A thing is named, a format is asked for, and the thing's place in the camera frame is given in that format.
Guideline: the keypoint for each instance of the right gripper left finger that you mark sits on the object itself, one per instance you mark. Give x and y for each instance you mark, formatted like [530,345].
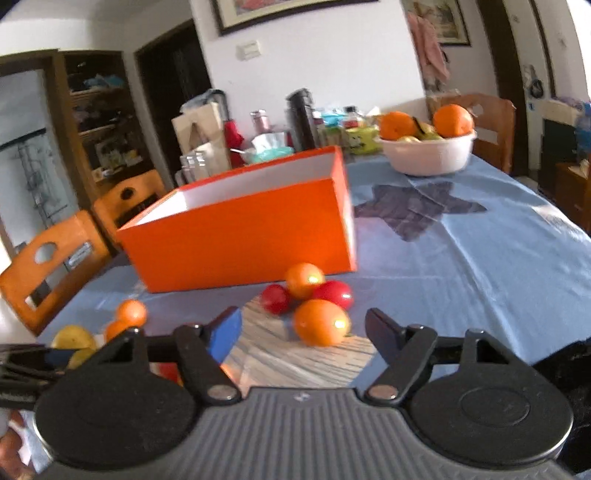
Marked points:
[201,349]

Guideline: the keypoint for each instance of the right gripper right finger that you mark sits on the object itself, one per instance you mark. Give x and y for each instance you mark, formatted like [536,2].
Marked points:
[407,352]

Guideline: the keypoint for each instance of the yellow lemon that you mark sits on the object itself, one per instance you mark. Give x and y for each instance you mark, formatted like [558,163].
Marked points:
[73,337]

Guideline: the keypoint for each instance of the red tomato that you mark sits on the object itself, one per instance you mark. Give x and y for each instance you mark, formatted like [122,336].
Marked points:
[336,292]
[276,299]

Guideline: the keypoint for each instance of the large orange fruit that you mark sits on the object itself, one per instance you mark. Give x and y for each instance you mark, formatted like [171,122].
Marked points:
[321,323]

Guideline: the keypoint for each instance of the orange tangerine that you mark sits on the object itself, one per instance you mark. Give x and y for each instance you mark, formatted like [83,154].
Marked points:
[132,312]
[113,329]

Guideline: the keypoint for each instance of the small orange fruit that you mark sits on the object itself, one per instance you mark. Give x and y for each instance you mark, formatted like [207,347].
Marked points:
[302,279]

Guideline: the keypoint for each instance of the near wooden chair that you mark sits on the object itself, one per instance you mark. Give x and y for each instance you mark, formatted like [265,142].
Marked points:
[49,271]

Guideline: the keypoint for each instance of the wooden chair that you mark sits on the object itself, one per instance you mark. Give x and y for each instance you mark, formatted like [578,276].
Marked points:
[492,115]
[125,201]
[49,271]

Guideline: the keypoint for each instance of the blue star tablecloth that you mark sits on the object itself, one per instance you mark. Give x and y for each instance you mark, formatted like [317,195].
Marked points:
[519,270]

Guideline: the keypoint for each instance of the orange cardboard box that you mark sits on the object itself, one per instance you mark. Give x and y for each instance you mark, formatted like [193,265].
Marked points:
[247,226]

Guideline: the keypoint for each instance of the white fruit bowl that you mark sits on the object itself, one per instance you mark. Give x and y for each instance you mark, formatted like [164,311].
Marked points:
[429,158]

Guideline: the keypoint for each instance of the clear glass mug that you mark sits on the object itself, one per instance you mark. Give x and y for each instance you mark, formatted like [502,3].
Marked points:
[193,168]

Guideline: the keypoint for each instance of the green mug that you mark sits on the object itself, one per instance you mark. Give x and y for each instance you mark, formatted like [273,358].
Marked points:
[363,141]

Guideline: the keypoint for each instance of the left orange in bowl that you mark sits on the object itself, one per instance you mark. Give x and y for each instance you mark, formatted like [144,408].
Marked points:
[396,125]

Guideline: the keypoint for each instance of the orange in bowl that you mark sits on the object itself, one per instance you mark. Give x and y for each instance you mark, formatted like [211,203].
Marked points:
[453,120]
[396,125]

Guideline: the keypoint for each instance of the right orange in bowl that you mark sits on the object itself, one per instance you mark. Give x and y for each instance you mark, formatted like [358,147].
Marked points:
[453,120]

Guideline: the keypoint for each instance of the black thermos bottle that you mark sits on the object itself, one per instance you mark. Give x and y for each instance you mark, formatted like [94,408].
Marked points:
[300,117]

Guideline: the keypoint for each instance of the red umbrella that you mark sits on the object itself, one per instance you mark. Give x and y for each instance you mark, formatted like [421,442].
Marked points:
[233,141]

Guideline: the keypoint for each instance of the tissue pack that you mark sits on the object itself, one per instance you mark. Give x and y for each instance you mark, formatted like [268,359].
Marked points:
[270,146]

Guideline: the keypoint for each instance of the wooden shelf cabinet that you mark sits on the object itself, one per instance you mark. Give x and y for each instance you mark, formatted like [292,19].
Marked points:
[103,130]

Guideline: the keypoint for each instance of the far wooden chair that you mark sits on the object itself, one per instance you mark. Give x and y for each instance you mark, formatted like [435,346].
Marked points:
[492,115]

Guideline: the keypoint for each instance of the pink water bottle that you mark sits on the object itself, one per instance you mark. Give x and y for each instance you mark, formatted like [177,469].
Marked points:
[261,122]

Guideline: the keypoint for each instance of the framed wall picture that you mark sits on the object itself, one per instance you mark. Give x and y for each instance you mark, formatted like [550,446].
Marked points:
[235,15]

